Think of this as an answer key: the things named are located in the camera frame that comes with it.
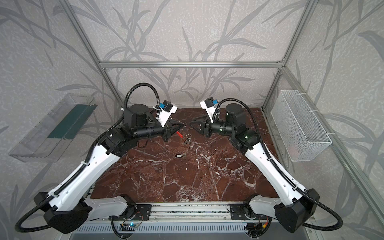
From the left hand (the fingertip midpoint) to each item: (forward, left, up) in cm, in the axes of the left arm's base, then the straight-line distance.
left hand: (184, 121), depth 61 cm
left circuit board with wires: (-34, +26, -39) cm, 58 cm away
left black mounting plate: (-28, +21, -38) cm, 52 cm away
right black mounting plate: (-27, -26, -37) cm, 53 cm away
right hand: (+2, -3, 0) cm, 4 cm away
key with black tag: (+3, +4, -39) cm, 40 cm away
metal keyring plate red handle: (-2, -1, -7) cm, 8 cm away
